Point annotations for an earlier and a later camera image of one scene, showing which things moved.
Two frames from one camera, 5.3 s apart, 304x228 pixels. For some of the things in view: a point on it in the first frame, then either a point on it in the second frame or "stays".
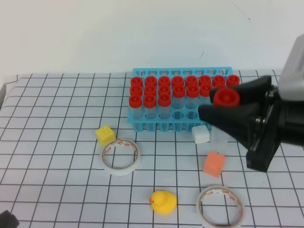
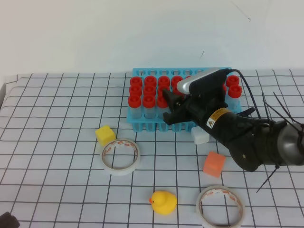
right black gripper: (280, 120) → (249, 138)
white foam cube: (201, 134) stays
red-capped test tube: (222, 139) → (162, 106)
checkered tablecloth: (68, 159) stays
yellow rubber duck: (163, 202) stays
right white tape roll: (198, 206) stays
